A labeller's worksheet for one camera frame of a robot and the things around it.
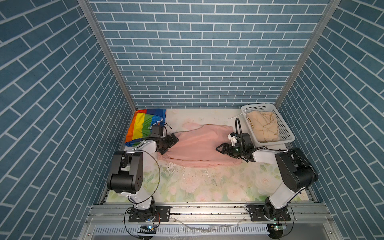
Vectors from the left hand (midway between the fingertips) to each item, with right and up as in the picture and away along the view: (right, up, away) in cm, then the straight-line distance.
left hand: (174, 142), depth 95 cm
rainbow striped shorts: (-27, +10, +12) cm, 31 cm away
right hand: (+30, -4, -2) cm, 30 cm away
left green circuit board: (-9, -40, -23) cm, 47 cm away
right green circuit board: (+53, -39, -24) cm, 70 cm away
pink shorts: (+15, -3, +6) cm, 16 cm away
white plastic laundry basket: (+74, +5, +3) cm, 74 cm away
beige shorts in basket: (+62, +10, +9) cm, 64 cm away
